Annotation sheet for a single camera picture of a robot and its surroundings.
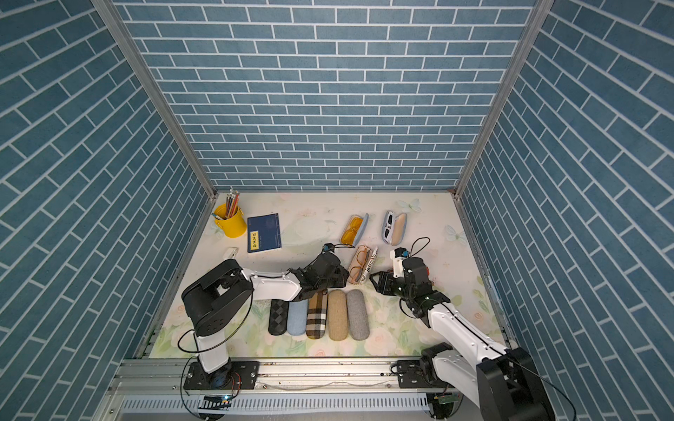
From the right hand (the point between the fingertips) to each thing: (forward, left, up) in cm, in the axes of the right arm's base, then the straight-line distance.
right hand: (378, 278), depth 86 cm
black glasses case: (-14, +31, -4) cm, 34 cm away
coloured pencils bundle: (+23, +57, +8) cm, 61 cm away
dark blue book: (+19, +47, -6) cm, 51 cm away
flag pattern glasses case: (+12, +2, -3) cm, 13 cm away
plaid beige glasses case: (-11, +19, -4) cm, 23 cm away
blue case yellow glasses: (+23, +10, -5) cm, 26 cm away
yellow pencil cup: (+18, +57, -1) cm, 60 cm away
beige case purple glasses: (-9, +13, -4) cm, 16 cm away
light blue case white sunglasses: (+25, -6, -4) cm, 26 cm away
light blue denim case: (-13, +25, -5) cm, 29 cm away
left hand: (+2, +8, -5) cm, 10 cm away
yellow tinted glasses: (+23, +10, -5) cm, 26 cm away
